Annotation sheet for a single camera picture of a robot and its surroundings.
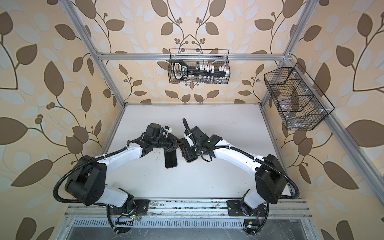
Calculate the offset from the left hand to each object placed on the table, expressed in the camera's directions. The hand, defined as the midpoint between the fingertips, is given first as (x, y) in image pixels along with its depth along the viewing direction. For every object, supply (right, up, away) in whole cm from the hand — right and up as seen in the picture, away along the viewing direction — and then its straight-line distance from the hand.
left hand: (185, 142), depth 81 cm
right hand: (+2, -6, 0) cm, 6 cm away
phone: (+3, -4, -10) cm, 11 cm away
